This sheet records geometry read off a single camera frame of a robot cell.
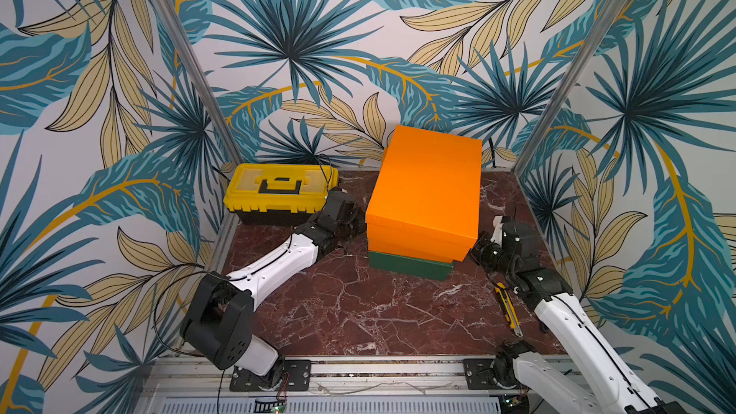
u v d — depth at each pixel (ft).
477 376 2.40
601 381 1.37
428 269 3.03
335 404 2.31
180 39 2.63
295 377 2.40
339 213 2.08
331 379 2.44
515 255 1.88
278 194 3.03
